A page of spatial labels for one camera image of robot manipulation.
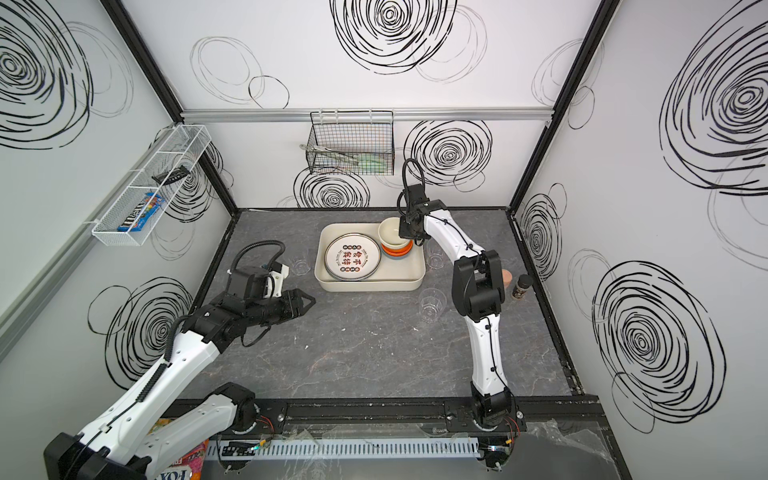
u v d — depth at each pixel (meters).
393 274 1.02
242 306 0.57
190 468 0.65
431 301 0.92
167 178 0.75
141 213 0.71
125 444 0.40
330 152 0.85
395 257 1.02
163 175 0.78
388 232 1.00
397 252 0.99
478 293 0.58
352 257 1.02
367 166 0.87
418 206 0.74
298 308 0.67
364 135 0.96
